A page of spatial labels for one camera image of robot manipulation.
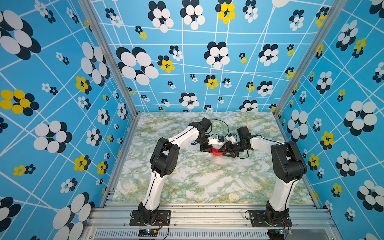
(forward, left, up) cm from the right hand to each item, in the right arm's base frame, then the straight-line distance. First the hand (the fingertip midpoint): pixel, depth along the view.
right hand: (222, 152), depth 94 cm
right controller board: (-42, -22, -3) cm, 47 cm away
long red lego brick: (-1, +4, +1) cm, 5 cm away
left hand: (+3, +7, +1) cm, 8 cm away
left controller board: (-42, +40, -6) cm, 58 cm away
